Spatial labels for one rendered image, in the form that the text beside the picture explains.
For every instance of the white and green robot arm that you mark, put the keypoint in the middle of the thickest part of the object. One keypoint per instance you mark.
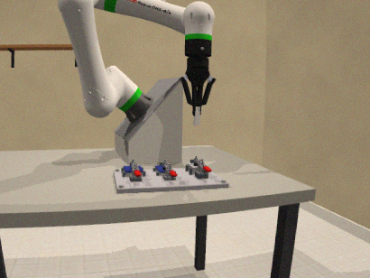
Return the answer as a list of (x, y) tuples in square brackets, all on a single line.
[(101, 95)]

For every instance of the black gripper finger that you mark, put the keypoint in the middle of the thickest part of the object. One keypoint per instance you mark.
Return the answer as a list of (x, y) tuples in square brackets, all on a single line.
[(194, 104), (204, 100)]

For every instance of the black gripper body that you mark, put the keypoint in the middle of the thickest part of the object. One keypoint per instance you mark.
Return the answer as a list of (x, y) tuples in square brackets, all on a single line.
[(197, 65)]

